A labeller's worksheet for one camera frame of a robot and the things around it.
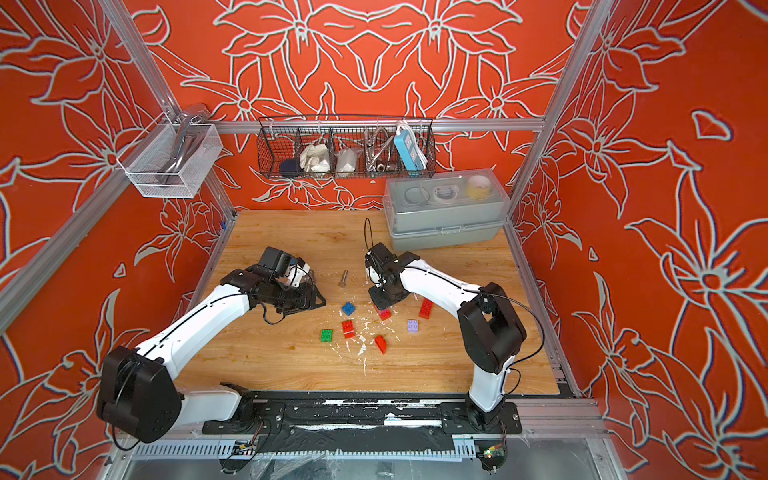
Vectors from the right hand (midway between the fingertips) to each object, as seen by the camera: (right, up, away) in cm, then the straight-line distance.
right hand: (375, 301), depth 87 cm
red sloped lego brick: (+2, -11, -3) cm, 12 cm away
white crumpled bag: (-19, +44, +5) cm, 48 cm away
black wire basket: (-12, +50, +14) cm, 54 cm away
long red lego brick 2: (+3, -5, +4) cm, 7 cm away
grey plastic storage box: (+23, +29, +14) cm, 39 cm away
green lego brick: (-15, -10, -1) cm, 18 cm away
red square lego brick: (-8, -8, 0) cm, 12 cm away
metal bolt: (-11, +5, +13) cm, 18 cm away
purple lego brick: (+11, -8, 0) cm, 13 cm away
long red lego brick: (+16, -3, +4) cm, 17 cm away
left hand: (-16, +1, -5) cm, 17 cm away
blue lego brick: (-9, -3, +5) cm, 11 cm away
